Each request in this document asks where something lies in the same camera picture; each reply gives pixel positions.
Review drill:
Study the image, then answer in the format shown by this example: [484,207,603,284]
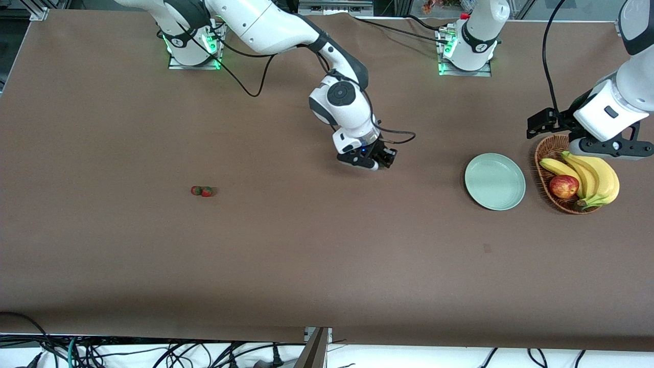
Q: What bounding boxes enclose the orange colourful background clutter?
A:
[422,0,460,13]

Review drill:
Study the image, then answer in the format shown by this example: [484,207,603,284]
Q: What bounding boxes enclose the aluminium frame profile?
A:
[20,0,52,21]

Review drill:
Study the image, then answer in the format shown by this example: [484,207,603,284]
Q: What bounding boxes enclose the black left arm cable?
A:
[543,0,568,121]

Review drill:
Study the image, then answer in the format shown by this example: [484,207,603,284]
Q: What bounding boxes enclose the black cable across table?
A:
[353,15,450,44]

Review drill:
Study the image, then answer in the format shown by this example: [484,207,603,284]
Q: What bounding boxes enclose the brown wicker basket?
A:
[534,134,603,215]

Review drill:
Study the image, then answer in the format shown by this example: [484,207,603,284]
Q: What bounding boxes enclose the yellow banana bunch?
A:
[540,151,620,210]

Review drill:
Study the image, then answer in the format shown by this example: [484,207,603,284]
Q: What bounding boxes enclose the brown camera stand post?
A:
[294,327,333,368]

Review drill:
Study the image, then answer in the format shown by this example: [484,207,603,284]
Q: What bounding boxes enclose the red yellow apple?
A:
[549,175,580,199]

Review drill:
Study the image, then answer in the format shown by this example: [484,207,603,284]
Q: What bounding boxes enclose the black cable tangle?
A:
[0,311,287,368]

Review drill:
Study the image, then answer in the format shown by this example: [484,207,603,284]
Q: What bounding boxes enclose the brown table cover sheet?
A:
[0,9,654,352]

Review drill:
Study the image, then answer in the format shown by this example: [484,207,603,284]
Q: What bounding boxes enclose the mint green round plate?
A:
[464,153,526,211]

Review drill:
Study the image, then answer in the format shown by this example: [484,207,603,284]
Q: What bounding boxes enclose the grey network switch box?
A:
[298,0,375,16]

